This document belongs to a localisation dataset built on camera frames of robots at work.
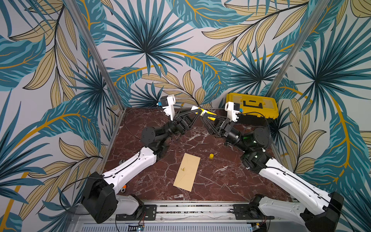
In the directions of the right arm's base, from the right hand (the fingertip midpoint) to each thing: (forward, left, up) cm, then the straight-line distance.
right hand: (203, 118), depth 50 cm
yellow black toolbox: (+38, -49, -32) cm, 70 cm away
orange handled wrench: (-9, +41, -47) cm, 63 cm away
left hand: (+1, 0, +1) cm, 2 cm away
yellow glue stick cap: (+9, -10, -47) cm, 49 cm away
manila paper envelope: (-1, +6, -49) cm, 49 cm away
